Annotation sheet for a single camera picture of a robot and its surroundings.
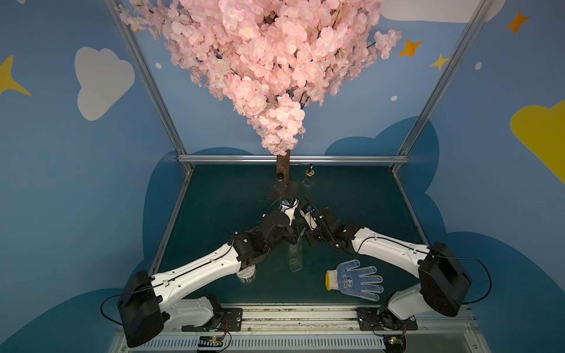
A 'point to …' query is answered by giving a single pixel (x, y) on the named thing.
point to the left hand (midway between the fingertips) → (300, 217)
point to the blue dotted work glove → (352, 280)
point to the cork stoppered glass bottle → (295, 254)
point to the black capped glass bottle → (279, 190)
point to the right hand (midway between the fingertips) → (310, 227)
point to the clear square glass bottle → (308, 186)
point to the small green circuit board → (210, 341)
